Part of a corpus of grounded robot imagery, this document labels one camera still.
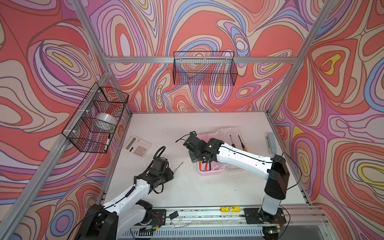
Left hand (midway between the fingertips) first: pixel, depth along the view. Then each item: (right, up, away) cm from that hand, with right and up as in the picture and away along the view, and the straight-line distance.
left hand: (173, 173), depth 87 cm
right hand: (+15, +12, -6) cm, 20 cm away
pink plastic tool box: (+23, +3, +3) cm, 24 cm away
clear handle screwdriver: (+1, +1, +2) cm, 3 cm away
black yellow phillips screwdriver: (+35, +17, -1) cm, 39 cm away
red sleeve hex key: (+20, +3, +3) cm, 20 cm away
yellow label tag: (+31, -14, -12) cm, 36 cm away
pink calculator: (-25, +14, +11) cm, 31 cm away
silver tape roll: (-32, +32, -14) cm, 47 cm away
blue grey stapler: (+63, +18, +9) cm, 66 cm away
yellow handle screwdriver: (+42, +15, -1) cm, 44 cm away
